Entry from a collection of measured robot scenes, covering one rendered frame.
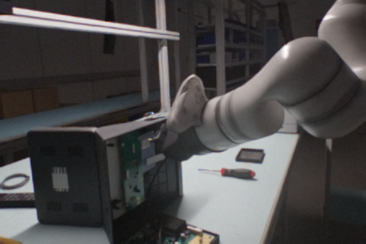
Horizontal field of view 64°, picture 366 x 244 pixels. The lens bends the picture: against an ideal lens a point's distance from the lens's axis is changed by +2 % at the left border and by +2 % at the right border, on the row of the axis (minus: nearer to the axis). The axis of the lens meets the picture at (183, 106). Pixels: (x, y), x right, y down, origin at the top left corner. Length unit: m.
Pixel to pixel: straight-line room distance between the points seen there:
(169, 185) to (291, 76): 0.51
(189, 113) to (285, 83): 0.16
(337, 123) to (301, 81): 0.05
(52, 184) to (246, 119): 0.46
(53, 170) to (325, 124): 0.53
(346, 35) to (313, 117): 0.09
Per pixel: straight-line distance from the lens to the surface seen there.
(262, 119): 0.34
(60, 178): 0.66
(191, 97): 0.40
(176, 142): 0.46
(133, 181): 0.60
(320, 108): 0.29
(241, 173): 0.83
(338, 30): 0.34
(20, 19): 1.12
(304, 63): 0.28
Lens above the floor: 1.33
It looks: 9 degrees down
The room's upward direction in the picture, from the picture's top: 3 degrees counter-clockwise
